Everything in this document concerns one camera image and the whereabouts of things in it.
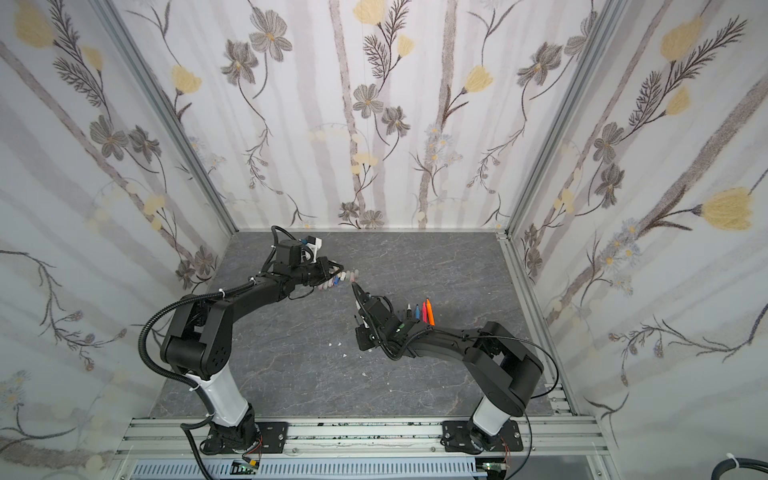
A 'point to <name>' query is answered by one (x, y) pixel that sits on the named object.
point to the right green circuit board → (494, 466)
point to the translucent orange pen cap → (356, 274)
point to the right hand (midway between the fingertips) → (351, 325)
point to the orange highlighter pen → (430, 312)
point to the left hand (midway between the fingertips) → (338, 259)
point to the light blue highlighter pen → (417, 312)
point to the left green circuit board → (240, 467)
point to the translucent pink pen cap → (352, 277)
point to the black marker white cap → (409, 312)
